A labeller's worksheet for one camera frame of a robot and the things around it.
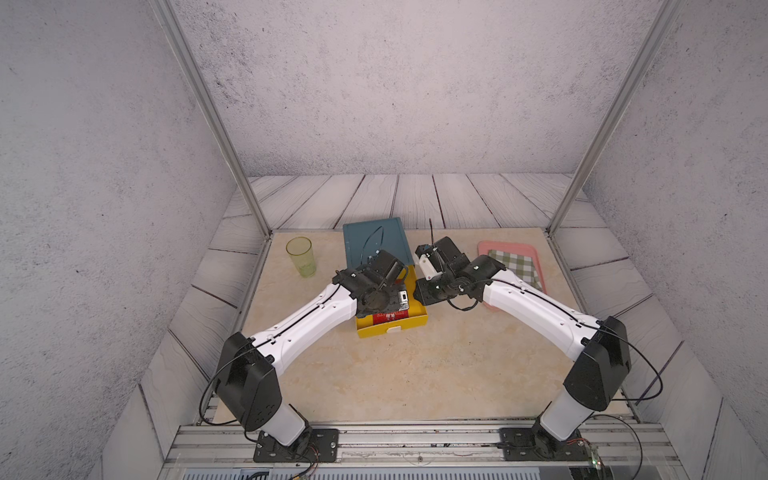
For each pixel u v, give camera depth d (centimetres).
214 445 75
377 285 59
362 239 88
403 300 74
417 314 76
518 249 115
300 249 99
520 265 108
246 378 41
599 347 43
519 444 73
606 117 89
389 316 81
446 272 62
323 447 73
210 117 87
